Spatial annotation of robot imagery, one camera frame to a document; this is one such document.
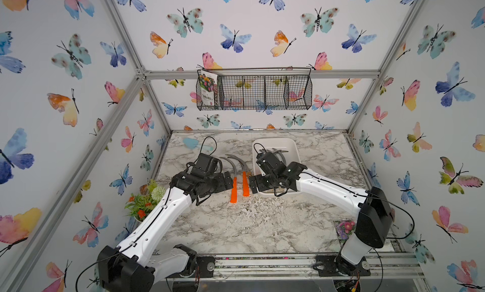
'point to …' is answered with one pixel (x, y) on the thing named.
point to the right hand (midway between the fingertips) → (259, 180)
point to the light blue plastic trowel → (192, 143)
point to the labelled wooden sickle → (278, 152)
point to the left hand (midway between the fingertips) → (226, 182)
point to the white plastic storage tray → (288, 144)
